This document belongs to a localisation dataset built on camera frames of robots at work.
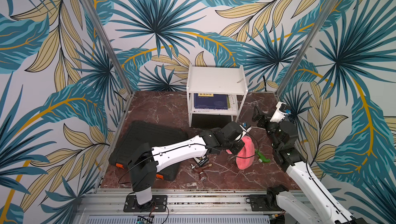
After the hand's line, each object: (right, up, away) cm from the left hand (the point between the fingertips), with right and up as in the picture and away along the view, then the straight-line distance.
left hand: (239, 143), depth 74 cm
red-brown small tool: (-18, -19, +4) cm, 26 cm away
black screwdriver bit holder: (-18, -12, +11) cm, 25 cm away
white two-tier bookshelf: (-11, +31, +4) cm, 33 cm away
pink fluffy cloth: (+2, -6, -3) cm, 7 cm away
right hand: (+11, +17, -1) cm, 20 cm away
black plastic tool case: (-55, +3, +16) cm, 57 cm away
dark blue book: (-9, +20, +14) cm, 26 cm away
